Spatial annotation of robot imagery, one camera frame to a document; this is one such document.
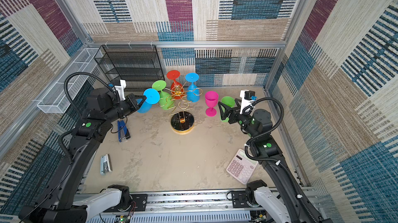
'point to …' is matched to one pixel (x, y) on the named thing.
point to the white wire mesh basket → (56, 100)
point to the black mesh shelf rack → (137, 66)
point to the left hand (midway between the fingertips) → (146, 94)
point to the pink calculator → (242, 167)
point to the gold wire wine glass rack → (182, 121)
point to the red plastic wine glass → (177, 90)
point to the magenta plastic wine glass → (211, 98)
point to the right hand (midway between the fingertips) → (227, 103)
